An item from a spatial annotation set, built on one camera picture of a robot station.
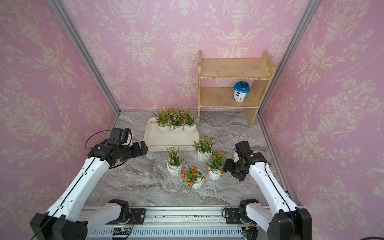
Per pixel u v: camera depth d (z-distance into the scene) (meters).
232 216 0.73
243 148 0.65
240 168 0.67
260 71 0.82
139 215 0.75
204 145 0.84
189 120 0.98
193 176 0.75
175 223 0.73
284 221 0.38
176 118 0.96
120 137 0.59
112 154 0.52
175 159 0.81
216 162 0.78
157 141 1.05
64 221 0.38
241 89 0.92
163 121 0.97
